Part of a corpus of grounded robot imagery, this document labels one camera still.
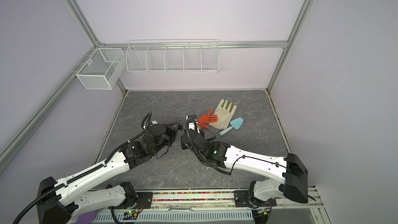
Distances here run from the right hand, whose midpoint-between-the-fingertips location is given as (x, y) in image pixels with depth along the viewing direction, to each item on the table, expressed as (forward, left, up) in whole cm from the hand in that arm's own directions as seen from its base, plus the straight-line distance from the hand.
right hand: (184, 132), depth 72 cm
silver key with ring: (-9, -9, -22) cm, 26 cm away
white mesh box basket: (+44, +56, +3) cm, 72 cm away
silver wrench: (-28, -1, -23) cm, 36 cm away
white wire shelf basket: (+56, -5, +5) cm, 57 cm away
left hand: (+3, +2, +1) cm, 3 cm away
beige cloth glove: (+26, -21, -22) cm, 40 cm away
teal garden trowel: (+20, -29, -23) cm, 42 cm away
